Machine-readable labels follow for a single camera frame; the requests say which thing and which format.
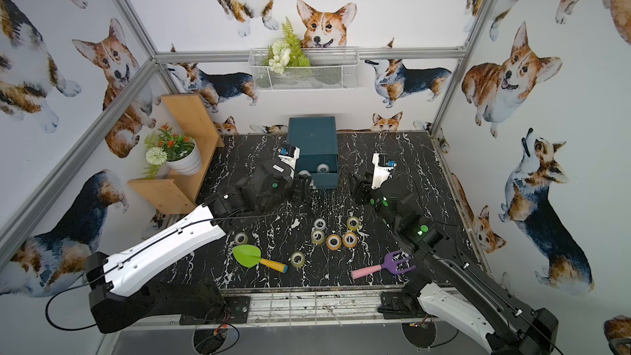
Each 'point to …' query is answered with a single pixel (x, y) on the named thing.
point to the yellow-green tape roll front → (297, 259)
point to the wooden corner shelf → (177, 194)
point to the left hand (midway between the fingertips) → (305, 170)
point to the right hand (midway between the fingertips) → (363, 167)
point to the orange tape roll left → (333, 242)
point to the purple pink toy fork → (390, 265)
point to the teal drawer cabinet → (316, 138)
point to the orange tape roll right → (350, 240)
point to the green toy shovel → (250, 255)
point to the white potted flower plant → (179, 154)
